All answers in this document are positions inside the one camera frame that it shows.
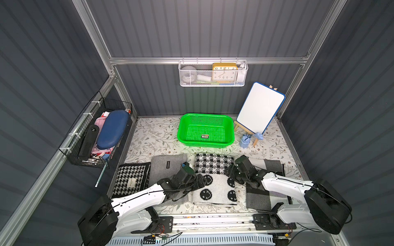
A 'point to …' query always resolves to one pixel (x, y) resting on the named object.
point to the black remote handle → (89, 142)
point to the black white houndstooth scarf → (131, 178)
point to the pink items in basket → (99, 151)
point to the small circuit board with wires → (149, 239)
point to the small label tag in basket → (204, 136)
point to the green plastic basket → (199, 130)
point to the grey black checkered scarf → (259, 199)
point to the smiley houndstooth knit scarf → (220, 190)
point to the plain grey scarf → (163, 167)
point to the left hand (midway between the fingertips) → (203, 184)
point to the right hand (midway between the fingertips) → (229, 171)
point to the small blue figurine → (245, 139)
